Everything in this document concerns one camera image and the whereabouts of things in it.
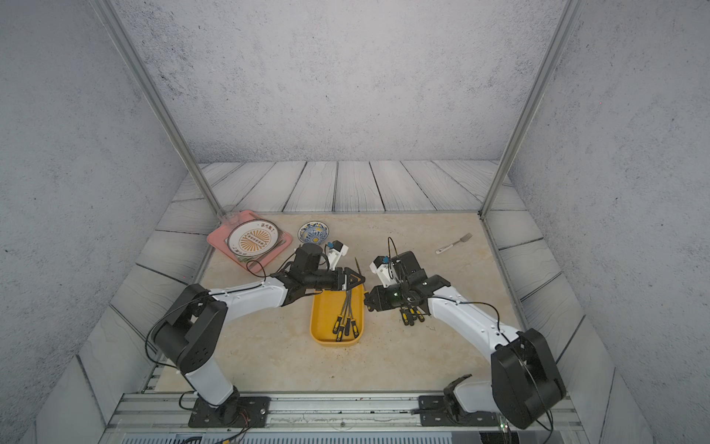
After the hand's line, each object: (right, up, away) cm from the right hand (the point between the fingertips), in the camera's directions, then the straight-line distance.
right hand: (368, 302), depth 80 cm
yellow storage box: (-14, -5, +13) cm, 19 cm away
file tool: (-4, -9, +8) cm, 13 cm away
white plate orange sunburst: (-45, +18, +31) cm, 58 cm away
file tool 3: (+17, -6, +11) cm, 21 cm away
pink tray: (-59, +18, +31) cm, 69 cm away
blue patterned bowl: (-21, +20, +32) cm, 44 cm away
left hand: (-1, +5, +3) cm, 6 cm away
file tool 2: (+12, -7, +11) cm, 18 cm away
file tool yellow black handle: (-9, -7, +10) cm, 15 cm away
